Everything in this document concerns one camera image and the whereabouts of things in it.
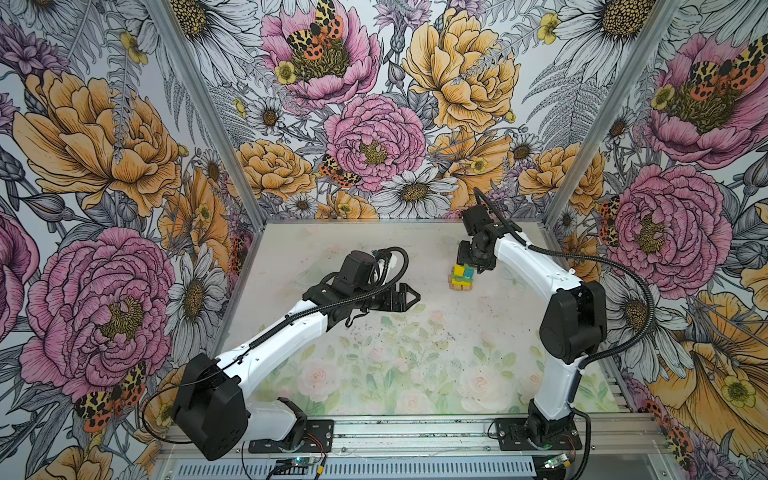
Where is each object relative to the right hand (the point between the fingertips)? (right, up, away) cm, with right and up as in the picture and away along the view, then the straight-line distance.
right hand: (471, 268), depth 91 cm
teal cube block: (+1, -2, +7) cm, 7 cm away
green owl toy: (-2, -4, +7) cm, 9 cm away
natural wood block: (-1, -7, +8) cm, 11 cm away
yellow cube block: (-2, -1, +5) cm, 6 cm away
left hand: (-20, -9, -14) cm, 26 cm away
